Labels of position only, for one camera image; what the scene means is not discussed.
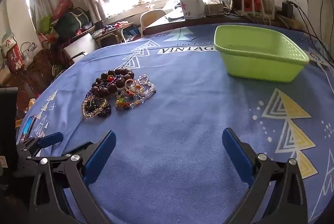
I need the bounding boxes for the brown wooden desk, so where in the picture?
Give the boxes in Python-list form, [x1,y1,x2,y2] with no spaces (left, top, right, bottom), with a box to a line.
[143,8,308,36]

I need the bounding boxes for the blue printed blanket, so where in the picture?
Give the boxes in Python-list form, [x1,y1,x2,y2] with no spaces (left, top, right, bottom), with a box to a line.
[16,23,334,224]

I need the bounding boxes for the dark green duffel bag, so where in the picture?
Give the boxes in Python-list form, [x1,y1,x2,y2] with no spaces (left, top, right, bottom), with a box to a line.
[53,6,90,38]

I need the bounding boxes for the red bag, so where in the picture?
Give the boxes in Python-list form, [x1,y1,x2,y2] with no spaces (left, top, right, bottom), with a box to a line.
[52,0,73,17]

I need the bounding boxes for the black cables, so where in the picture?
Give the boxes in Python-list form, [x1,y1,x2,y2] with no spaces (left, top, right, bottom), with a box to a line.
[286,0,334,62]

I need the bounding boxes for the black power adapter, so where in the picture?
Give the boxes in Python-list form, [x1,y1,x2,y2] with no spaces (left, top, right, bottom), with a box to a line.
[281,1,295,18]

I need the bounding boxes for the white rack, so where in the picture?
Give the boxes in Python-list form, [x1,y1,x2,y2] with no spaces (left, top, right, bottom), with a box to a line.
[241,0,277,21]

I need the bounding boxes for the light green bag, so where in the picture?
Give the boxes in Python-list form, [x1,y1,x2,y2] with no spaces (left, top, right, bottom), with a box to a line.
[39,15,54,34]

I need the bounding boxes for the pile of mixed beaded jewelry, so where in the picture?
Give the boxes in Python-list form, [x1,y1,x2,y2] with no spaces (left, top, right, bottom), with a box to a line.
[82,68,157,119]

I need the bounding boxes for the low wooden table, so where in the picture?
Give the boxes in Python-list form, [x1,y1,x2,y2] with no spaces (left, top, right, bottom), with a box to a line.
[91,22,135,44]

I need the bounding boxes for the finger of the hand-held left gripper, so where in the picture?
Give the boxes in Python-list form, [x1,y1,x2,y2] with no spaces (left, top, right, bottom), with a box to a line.
[16,132,64,159]
[13,153,71,178]

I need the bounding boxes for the white storage bin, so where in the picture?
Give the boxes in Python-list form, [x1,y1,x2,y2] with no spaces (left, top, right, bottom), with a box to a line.
[63,33,98,64]

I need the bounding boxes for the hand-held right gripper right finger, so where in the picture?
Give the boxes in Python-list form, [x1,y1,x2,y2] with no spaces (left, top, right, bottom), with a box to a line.
[222,128,308,224]

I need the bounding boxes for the smartphone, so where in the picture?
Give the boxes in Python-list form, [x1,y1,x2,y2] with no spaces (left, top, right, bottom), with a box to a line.
[19,115,36,142]

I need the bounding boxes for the white enamel mug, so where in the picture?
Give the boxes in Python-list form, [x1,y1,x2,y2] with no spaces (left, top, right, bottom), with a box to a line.
[179,0,205,20]

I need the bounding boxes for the green plastic basket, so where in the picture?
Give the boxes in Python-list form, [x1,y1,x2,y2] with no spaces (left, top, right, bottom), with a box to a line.
[214,25,310,83]

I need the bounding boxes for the red and white sack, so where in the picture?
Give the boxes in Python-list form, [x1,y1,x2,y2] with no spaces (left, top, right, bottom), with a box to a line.
[1,33,25,73]

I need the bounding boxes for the white chair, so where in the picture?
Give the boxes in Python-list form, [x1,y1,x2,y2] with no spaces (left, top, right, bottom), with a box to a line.
[140,8,167,37]

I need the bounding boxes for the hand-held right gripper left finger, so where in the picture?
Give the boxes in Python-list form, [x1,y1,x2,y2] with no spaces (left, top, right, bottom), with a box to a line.
[29,131,117,224]

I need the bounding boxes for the black box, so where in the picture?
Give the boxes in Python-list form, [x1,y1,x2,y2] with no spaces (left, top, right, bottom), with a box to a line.
[0,87,19,169]

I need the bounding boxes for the white charging cable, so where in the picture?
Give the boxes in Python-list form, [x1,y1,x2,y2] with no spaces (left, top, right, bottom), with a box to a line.
[309,52,334,75]

